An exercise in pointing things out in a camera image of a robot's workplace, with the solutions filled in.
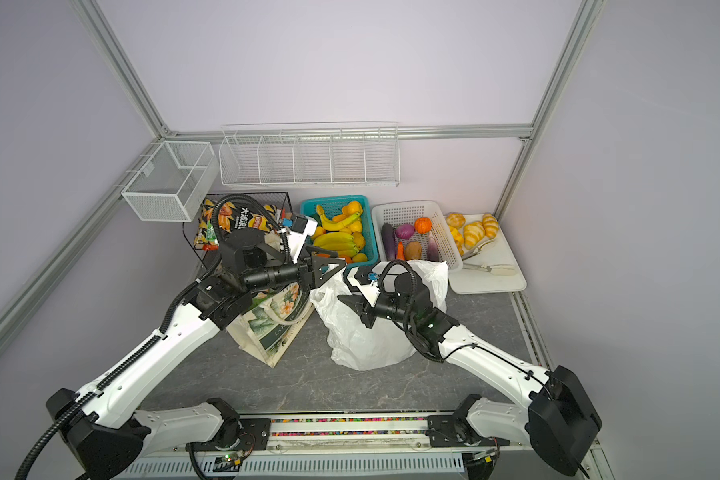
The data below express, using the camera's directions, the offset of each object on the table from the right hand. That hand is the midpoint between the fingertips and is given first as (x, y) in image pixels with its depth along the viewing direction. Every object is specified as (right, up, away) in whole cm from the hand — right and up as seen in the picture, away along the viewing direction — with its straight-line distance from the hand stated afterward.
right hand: (342, 295), depth 72 cm
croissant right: (+54, +21, +44) cm, 73 cm away
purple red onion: (+19, +18, +40) cm, 48 cm away
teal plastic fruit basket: (-8, +29, +47) cm, 55 cm away
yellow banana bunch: (-3, +13, +30) cm, 33 cm away
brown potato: (+22, +11, +34) cm, 42 cm away
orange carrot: (+17, +9, +35) cm, 40 cm away
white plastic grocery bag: (+3, -13, +4) cm, 14 cm away
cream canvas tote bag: (-18, -8, +4) cm, 20 cm away
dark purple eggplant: (+14, +14, +39) cm, 44 cm away
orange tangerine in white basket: (+27, +20, +40) cm, 53 cm away
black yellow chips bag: (-37, +21, +22) cm, 48 cm away
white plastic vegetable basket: (+21, +25, +44) cm, 55 cm away
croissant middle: (+46, +17, +40) cm, 63 cm away
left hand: (0, +8, -9) cm, 12 cm away
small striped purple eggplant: (+29, +11, +37) cm, 48 cm away
